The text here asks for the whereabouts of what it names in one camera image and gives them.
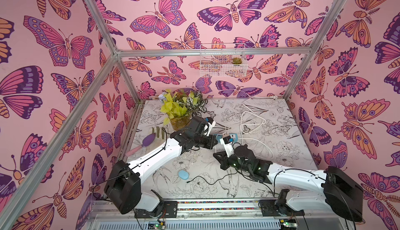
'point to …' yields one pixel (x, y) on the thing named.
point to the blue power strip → (234, 137)
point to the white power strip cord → (241, 138)
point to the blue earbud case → (183, 174)
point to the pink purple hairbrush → (147, 140)
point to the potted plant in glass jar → (180, 106)
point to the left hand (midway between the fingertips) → (219, 141)
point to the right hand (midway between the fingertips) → (214, 153)
